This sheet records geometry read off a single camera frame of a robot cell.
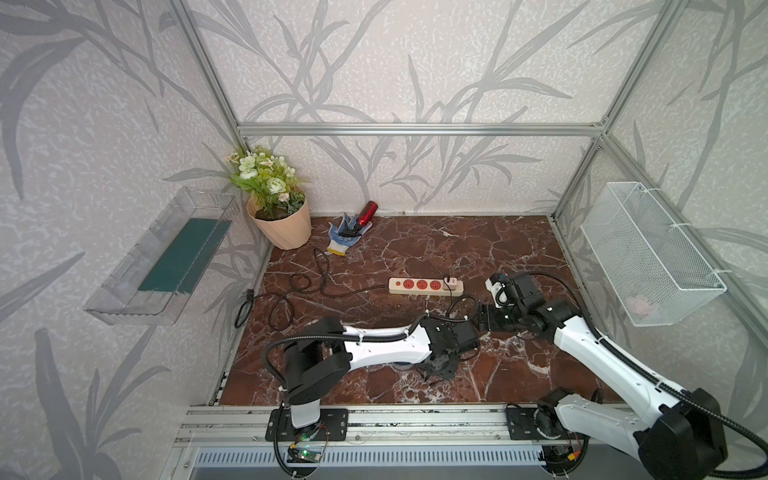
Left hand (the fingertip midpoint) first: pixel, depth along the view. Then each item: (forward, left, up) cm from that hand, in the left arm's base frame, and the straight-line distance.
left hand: (446, 373), depth 79 cm
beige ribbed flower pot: (+43, +50, +11) cm, 67 cm away
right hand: (+13, -9, +7) cm, 17 cm away
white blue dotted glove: (+52, +33, -4) cm, 62 cm away
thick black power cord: (+22, +61, -5) cm, 65 cm away
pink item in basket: (+11, -46, +19) cm, 51 cm away
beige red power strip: (+27, +5, 0) cm, 27 cm away
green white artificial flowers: (+50, +53, +24) cm, 76 cm away
